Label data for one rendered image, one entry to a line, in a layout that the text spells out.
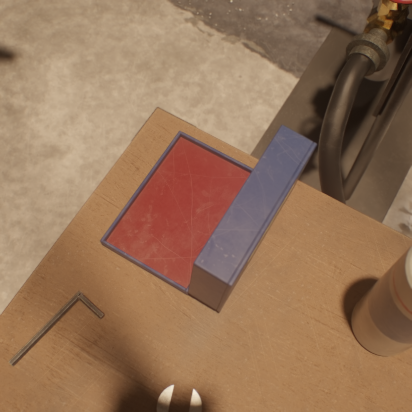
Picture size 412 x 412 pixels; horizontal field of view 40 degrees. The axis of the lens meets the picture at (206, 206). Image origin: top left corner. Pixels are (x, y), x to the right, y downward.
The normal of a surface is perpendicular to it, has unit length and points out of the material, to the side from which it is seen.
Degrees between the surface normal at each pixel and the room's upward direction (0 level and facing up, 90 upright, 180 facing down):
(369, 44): 76
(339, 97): 33
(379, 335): 90
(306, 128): 0
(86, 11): 0
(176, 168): 0
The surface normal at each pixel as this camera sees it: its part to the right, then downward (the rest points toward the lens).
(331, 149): -0.02, 0.37
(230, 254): 0.07, -0.37
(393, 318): -0.80, 0.54
